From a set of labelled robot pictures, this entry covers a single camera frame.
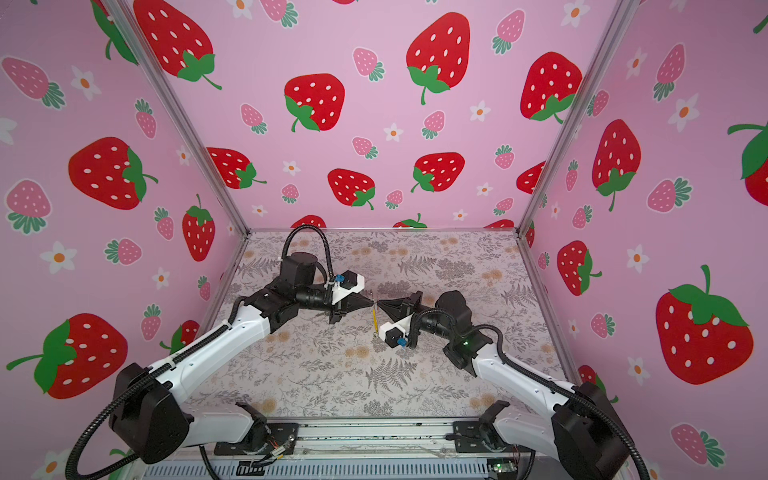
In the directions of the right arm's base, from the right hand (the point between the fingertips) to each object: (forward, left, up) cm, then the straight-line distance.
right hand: (381, 295), depth 72 cm
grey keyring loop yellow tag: (+5, +4, -24) cm, 25 cm away
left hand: (-1, +3, -1) cm, 3 cm away
